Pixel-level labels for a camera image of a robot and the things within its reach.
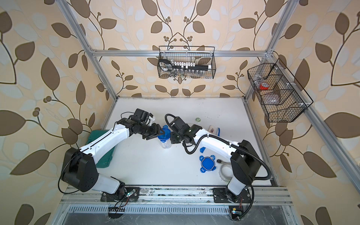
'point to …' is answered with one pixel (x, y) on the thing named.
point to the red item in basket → (264, 86)
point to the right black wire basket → (282, 99)
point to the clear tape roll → (222, 176)
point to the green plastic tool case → (93, 134)
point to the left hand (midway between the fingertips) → (160, 132)
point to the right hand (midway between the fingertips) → (173, 137)
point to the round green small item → (198, 119)
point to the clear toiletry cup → (167, 145)
